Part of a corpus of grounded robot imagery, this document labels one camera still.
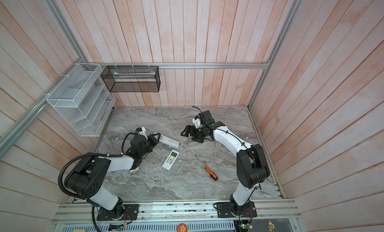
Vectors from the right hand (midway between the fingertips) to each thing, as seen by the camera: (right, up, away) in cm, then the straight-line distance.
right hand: (185, 136), depth 87 cm
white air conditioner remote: (-9, -15, +4) cm, 18 cm away
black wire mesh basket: (-40, +40, +20) cm, 60 cm away
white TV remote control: (-12, -3, +5) cm, 13 cm away
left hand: (-15, -1, +4) cm, 16 cm away
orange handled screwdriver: (+16, -22, -3) cm, 28 cm away
